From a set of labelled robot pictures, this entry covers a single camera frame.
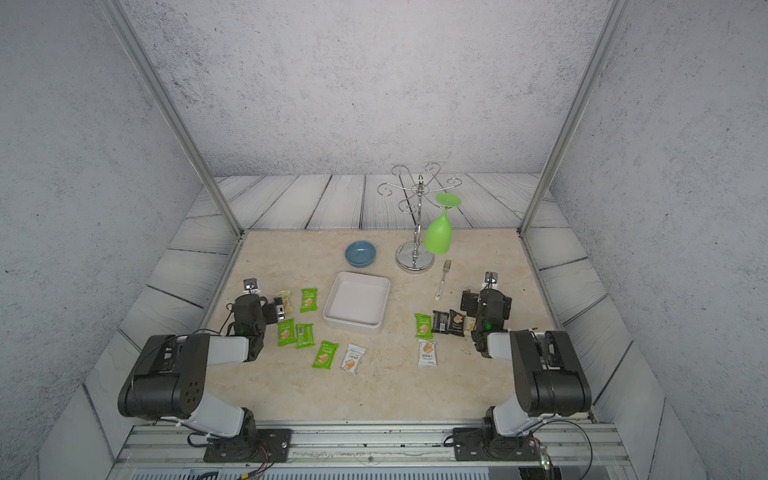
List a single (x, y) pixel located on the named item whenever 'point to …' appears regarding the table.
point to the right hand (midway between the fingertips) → (488, 290)
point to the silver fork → (446, 266)
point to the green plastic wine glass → (439, 232)
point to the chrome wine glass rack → (416, 256)
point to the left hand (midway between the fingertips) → (266, 299)
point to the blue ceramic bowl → (360, 254)
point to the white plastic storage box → (357, 303)
